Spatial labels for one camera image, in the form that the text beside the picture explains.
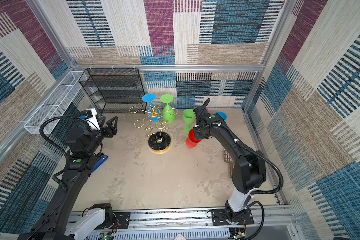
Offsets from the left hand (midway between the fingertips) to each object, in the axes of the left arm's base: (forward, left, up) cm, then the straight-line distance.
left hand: (110, 114), depth 70 cm
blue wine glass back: (+6, -19, -6) cm, 21 cm away
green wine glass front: (+16, -38, -20) cm, 46 cm away
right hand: (+1, -45, -19) cm, 48 cm away
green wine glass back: (+14, -26, -13) cm, 32 cm away
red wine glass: (-3, -39, -18) cm, 43 cm away
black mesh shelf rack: (+41, +14, -18) cm, 47 cm away
